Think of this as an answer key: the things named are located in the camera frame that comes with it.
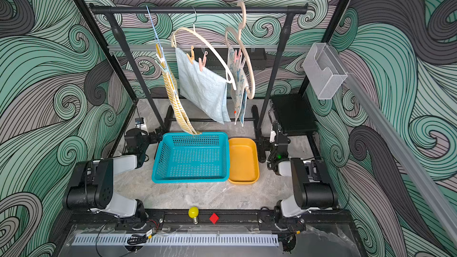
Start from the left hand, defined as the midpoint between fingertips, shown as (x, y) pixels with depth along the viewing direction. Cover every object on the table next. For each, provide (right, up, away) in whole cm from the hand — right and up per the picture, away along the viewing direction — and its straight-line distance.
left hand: (151, 127), depth 92 cm
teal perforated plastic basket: (+19, -16, 0) cm, 25 cm away
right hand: (+63, -4, +1) cm, 64 cm away
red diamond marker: (+35, -36, -20) cm, 54 cm away
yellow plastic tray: (+49, -18, -1) cm, 53 cm away
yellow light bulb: (+26, -34, -19) cm, 47 cm away
